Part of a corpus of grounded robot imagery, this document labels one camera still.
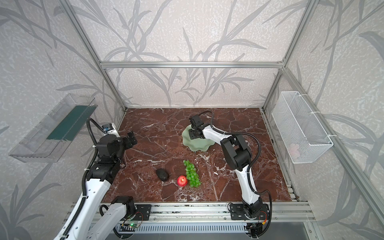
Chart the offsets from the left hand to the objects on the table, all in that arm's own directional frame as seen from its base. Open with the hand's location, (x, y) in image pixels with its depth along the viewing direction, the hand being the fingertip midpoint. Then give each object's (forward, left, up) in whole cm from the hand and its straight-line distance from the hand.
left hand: (127, 128), depth 75 cm
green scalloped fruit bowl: (+5, -38, -25) cm, 46 cm away
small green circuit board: (-39, -6, -25) cm, 47 cm away
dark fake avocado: (-16, -17, -22) cm, 32 cm away
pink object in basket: (-10, -84, -4) cm, 84 cm away
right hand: (+16, -33, -22) cm, 42 cm away
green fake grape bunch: (-17, -33, -20) cm, 42 cm away
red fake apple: (-19, -28, -22) cm, 40 cm away
